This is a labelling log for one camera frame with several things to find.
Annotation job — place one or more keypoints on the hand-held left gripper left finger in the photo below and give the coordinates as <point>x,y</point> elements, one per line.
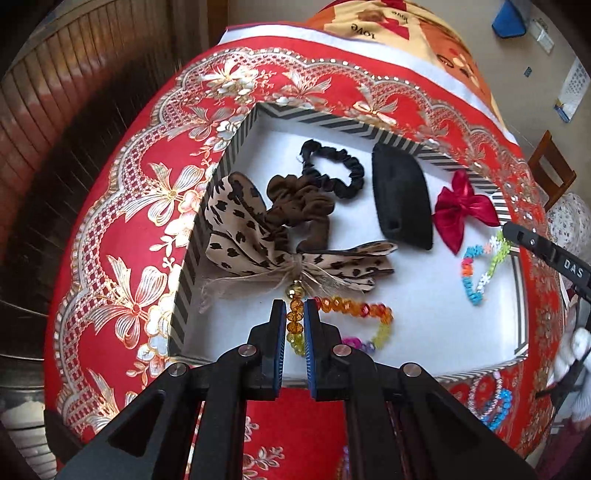
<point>278,350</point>

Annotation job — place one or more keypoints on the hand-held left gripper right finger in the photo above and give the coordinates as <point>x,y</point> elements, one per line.
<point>310,350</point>

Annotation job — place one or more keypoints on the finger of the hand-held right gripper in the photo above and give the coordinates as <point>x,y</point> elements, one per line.
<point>545,249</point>

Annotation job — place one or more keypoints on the striped gift box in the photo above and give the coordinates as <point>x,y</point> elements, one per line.
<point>415,323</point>

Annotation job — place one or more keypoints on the person's right hand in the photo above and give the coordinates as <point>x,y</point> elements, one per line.
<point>575,344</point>

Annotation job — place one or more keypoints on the floral cushion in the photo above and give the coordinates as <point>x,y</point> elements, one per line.
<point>570,217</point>

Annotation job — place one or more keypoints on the wooden chair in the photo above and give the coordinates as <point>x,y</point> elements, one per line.
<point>549,161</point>

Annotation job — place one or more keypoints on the red satin bow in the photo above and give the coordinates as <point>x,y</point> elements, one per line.
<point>457,212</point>

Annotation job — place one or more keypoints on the leopard print hair bow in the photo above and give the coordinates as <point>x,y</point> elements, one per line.
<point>231,217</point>

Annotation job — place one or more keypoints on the black felt hair pad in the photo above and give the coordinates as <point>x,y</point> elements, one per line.
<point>401,198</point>

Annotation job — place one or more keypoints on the brown scrunchie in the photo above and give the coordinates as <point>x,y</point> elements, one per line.
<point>300,198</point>

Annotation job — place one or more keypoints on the black scrunchie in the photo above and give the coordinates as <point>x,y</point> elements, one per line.
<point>353,170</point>

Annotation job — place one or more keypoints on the red floral tablecloth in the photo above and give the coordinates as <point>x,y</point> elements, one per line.
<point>115,221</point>

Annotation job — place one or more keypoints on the printed blanket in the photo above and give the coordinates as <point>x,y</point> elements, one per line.
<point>438,41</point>

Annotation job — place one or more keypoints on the blue plastic object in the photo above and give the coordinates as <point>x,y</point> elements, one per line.
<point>508,18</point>

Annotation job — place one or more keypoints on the wooden slatted door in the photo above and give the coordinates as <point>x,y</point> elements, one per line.
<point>69,92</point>

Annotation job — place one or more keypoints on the wall calendar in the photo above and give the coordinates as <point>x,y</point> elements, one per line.
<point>570,92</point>

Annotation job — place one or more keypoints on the white wall socket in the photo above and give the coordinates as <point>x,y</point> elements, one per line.
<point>542,36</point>

